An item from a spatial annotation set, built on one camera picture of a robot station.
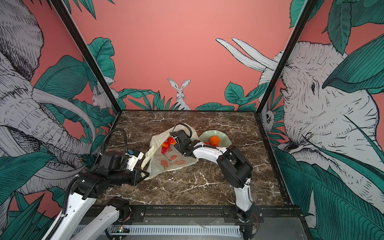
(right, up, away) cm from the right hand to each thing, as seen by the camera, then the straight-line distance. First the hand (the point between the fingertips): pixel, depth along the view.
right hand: (181, 138), depth 94 cm
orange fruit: (+22, -2, +4) cm, 22 cm away
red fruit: (-11, -8, 0) cm, 14 cm away
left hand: (-12, -14, -25) cm, 31 cm away
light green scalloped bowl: (+29, -2, +4) cm, 30 cm away
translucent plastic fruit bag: (-12, -11, -15) cm, 23 cm away
